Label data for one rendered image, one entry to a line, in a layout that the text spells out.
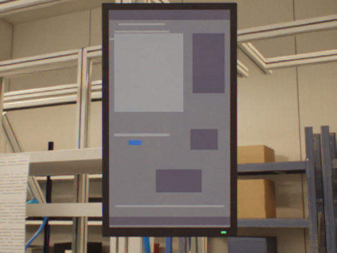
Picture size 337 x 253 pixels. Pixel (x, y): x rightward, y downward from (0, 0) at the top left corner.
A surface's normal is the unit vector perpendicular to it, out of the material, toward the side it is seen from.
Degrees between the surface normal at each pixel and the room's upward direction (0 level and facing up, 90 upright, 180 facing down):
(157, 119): 101
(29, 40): 90
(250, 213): 90
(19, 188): 88
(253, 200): 90
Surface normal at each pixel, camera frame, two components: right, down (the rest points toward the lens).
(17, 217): -0.41, -0.17
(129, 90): 0.00, 0.00
